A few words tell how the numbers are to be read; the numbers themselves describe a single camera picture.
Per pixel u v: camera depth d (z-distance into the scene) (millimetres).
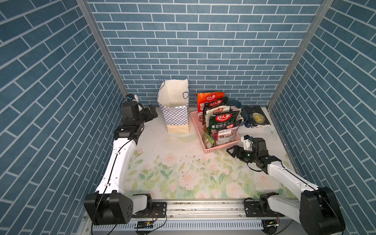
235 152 769
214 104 942
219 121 890
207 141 929
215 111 912
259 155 676
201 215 727
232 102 1177
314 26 770
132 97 653
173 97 1120
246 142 805
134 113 562
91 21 740
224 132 867
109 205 383
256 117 1125
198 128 992
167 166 890
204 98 956
